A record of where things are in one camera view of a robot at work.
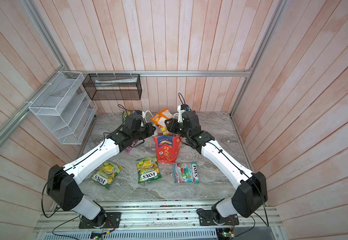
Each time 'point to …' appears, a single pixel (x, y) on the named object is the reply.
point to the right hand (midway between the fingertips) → (166, 122)
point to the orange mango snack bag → (160, 119)
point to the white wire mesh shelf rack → (67, 106)
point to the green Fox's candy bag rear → (124, 116)
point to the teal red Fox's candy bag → (186, 172)
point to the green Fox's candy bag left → (106, 173)
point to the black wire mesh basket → (113, 86)
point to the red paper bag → (167, 147)
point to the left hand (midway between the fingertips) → (157, 130)
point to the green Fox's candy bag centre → (148, 169)
